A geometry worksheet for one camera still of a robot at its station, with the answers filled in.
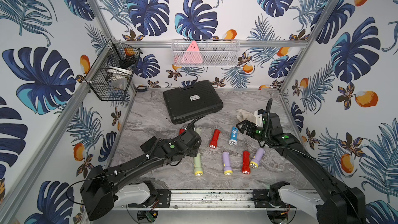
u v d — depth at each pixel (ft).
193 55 2.95
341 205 1.28
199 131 3.19
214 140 3.03
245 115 3.37
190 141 1.97
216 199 2.50
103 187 1.30
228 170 2.63
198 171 2.62
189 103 3.48
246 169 2.67
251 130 2.34
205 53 3.03
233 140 2.98
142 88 3.98
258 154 2.82
